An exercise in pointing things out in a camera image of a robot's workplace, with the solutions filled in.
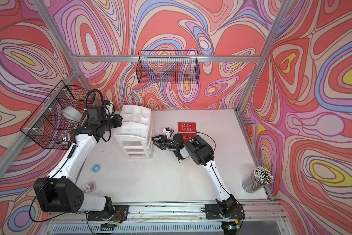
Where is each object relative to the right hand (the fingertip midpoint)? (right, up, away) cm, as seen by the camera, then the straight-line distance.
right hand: (151, 143), depth 95 cm
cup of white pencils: (+55, -15, -24) cm, 62 cm away
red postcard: (+24, +3, +10) cm, 26 cm away
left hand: (-14, +17, -13) cm, 25 cm away
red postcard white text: (+24, +10, +13) cm, 29 cm away
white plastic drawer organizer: (-5, +7, -20) cm, 22 cm away
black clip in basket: (-38, +9, -19) cm, 44 cm away
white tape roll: (-38, +18, -20) cm, 47 cm away
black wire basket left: (-46, +13, -23) cm, 53 cm away
